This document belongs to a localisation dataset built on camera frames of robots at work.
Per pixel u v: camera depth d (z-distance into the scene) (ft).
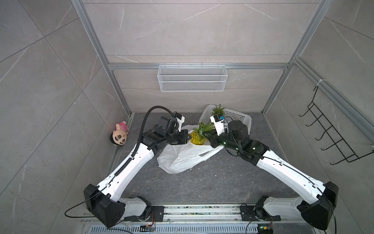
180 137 2.06
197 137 2.29
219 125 1.97
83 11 2.28
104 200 1.23
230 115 3.62
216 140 2.04
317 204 1.27
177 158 2.38
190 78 3.31
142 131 1.67
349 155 1.91
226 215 2.44
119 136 3.15
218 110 3.12
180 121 2.17
